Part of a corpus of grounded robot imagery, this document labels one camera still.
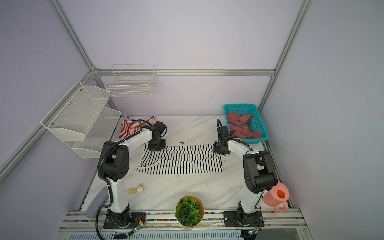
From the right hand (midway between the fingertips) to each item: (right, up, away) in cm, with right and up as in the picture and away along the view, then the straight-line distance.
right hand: (215, 149), depth 96 cm
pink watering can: (+27, -19, -26) cm, 42 cm away
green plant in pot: (-16, -23, -30) cm, 41 cm away
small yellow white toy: (-44, -20, -14) cm, 51 cm away
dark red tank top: (+21, +15, +15) cm, 30 cm away
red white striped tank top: (-61, +16, +11) cm, 64 cm away
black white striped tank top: (-17, -5, -1) cm, 18 cm away
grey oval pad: (-64, -24, -19) cm, 71 cm away
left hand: (-37, -1, 0) cm, 37 cm away
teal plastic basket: (+37, +19, +25) cm, 48 cm away
